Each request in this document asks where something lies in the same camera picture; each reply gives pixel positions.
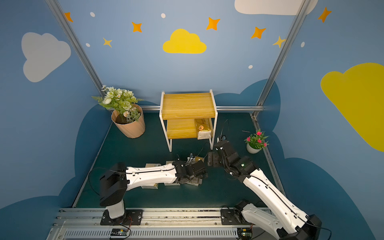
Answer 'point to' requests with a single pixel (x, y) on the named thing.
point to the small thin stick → (246, 131)
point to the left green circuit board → (119, 232)
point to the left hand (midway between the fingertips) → (195, 173)
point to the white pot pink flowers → (256, 142)
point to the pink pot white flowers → (127, 114)
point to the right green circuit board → (245, 233)
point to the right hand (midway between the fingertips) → (219, 154)
